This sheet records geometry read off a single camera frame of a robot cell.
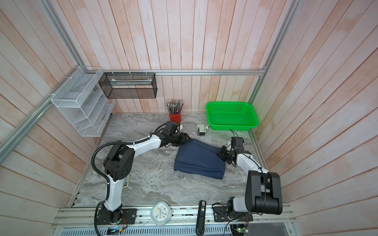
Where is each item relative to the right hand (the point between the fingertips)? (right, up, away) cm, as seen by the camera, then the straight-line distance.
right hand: (217, 152), depth 92 cm
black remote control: (-13, -29, -22) cm, 39 cm away
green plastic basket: (+17, +25, +26) cm, 40 cm away
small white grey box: (-9, +14, +12) cm, 21 cm away
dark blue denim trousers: (-12, -4, -1) cm, 13 cm away
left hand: (-18, +6, +1) cm, 19 cm away
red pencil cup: (-28, +23, +16) cm, 40 cm away
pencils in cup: (-29, +30, +9) cm, 43 cm away
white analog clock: (-33, -27, -20) cm, 47 cm away
